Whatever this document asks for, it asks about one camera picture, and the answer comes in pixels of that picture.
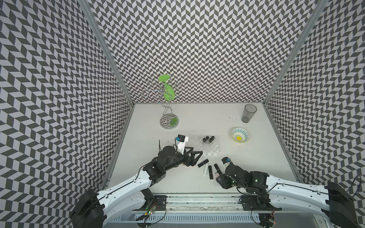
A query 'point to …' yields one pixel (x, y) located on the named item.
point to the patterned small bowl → (239, 135)
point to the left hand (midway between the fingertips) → (197, 152)
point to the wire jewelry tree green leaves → (164, 93)
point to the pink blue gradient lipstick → (216, 174)
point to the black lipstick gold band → (210, 172)
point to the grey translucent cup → (248, 112)
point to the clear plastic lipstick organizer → (208, 144)
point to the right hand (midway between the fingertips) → (220, 182)
